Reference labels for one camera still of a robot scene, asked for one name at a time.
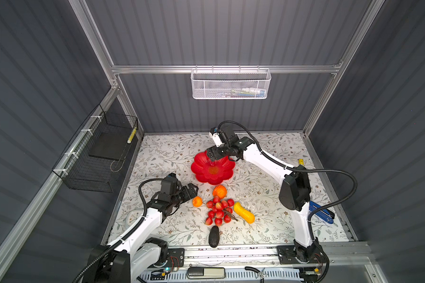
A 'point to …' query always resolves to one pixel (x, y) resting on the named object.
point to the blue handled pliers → (324, 214)
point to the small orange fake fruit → (197, 201)
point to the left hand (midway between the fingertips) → (191, 190)
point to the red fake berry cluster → (221, 211)
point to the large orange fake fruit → (220, 191)
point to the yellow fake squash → (242, 212)
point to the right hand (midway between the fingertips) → (214, 152)
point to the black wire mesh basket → (92, 160)
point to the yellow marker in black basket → (131, 135)
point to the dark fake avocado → (214, 237)
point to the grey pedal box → (206, 273)
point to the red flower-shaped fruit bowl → (212, 172)
